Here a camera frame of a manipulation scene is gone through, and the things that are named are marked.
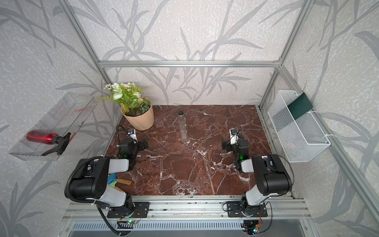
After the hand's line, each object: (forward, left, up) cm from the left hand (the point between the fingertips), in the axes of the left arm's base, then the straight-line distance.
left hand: (138, 137), depth 94 cm
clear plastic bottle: (+3, -29, +9) cm, 30 cm away
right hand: (+1, -59, +2) cm, 59 cm away
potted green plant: (+19, +4, +6) cm, 20 cm away
